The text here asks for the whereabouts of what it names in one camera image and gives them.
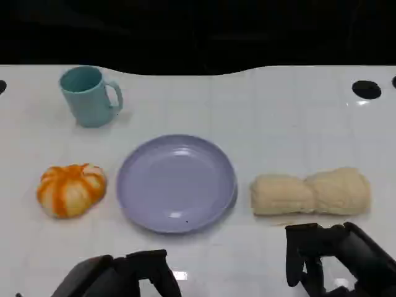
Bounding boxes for lilac plate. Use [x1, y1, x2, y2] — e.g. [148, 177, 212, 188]
[116, 134, 238, 235]

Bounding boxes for orange and white bread roll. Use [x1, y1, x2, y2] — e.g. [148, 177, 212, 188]
[36, 163, 108, 219]

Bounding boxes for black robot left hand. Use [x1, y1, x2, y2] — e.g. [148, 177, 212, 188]
[51, 249, 183, 297]

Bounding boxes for pale green mug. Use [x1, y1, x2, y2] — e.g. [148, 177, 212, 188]
[59, 65, 124, 128]

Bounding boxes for beige towel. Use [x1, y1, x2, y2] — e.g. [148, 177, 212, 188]
[249, 167, 371, 217]

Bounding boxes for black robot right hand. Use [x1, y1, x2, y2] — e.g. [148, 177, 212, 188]
[285, 222, 396, 297]

